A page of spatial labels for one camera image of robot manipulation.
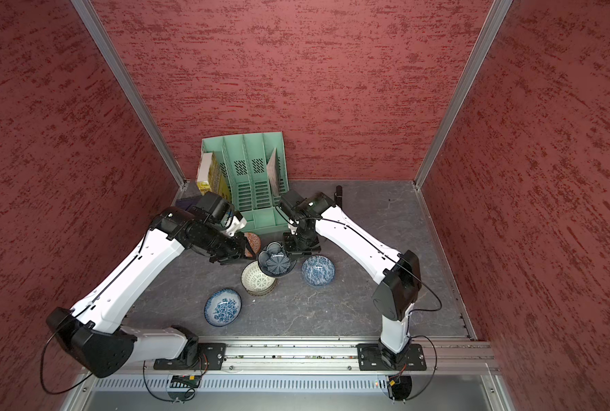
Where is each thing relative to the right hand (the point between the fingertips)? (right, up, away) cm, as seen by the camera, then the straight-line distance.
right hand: (293, 263), depth 74 cm
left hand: (-12, +1, -5) cm, 13 cm away
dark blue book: (-52, +18, +39) cm, 68 cm away
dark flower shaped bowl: (-6, 0, +2) cm, 6 cm away
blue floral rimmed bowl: (-24, -17, +9) cm, 31 cm away
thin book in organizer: (-11, +31, +30) cm, 44 cm away
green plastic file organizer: (-26, +37, +36) cm, 58 cm away
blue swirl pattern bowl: (+8, -7, +17) cm, 20 cm away
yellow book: (-30, +26, +11) cm, 41 cm away
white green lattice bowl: (-14, -9, +11) cm, 20 cm away
